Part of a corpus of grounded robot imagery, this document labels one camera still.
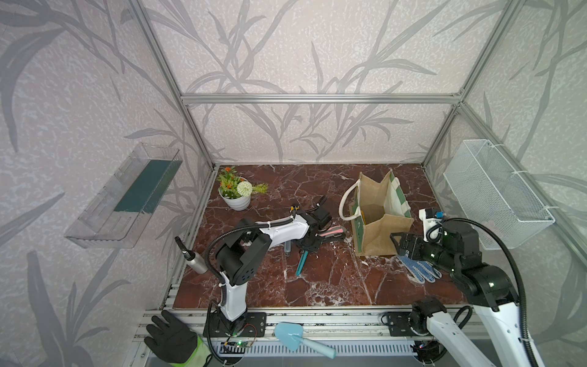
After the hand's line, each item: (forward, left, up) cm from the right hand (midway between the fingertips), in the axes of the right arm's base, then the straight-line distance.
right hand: (400, 234), depth 70 cm
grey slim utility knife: (+6, +37, -22) cm, 43 cm away
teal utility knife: (0, +31, -22) cm, 38 cm away
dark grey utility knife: (+10, +18, -22) cm, 30 cm away
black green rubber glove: (-25, +69, -21) cm, 77 cm away
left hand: (+6, +28, -23) cm, 37 cm away
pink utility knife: (+14, +16, -23) cm, 31 cm away
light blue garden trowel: (-23, +34, -22) cm, 47 cm away
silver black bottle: (-3, +67, -14) cm, 69 cm away
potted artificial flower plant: (+24, +58, -8) cm, 63 cm away
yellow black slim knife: (+25, +35, -21) cm, 48 cm away
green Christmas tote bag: (+23, -2, -22) cm, 31 cm away
